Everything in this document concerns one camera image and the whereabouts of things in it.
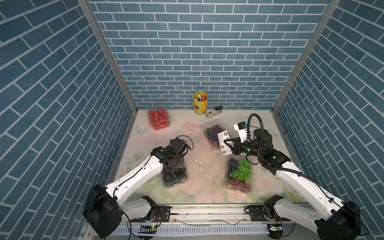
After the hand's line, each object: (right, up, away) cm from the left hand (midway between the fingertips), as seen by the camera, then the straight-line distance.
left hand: (182, 164), depth 80 cm
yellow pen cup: (+10, +37, +28) cm, 48 cm away
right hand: (+23, +13, -7) cm, 27 cm away
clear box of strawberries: (-21, +27, +28) cm, 44 cm away
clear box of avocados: (-5, -7, +1) cm, 9 cm away
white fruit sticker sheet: (+22, +10, -6) cm, 25 cm away
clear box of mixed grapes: (+31, -5, +1) cm, 31 cm away
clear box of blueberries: (+17, +17, +20) cm, 31 cm away
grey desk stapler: (+24, +32, +36) cm, 53 cm away
